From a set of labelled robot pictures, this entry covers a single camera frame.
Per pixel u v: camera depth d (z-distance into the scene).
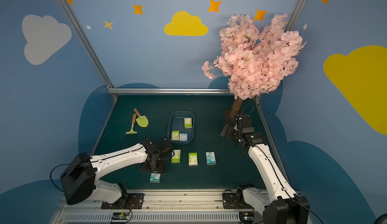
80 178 0.41
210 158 0.87
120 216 0.72
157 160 0.62
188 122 1.02
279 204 0.39
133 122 1.04
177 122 1.06
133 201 0.74
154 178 0.80
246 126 0.60
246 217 0.73
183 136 0.96
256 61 0.64
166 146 0.66
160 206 0.74
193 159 0.86
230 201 0.74
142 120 1.06
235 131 0.72
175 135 0.97
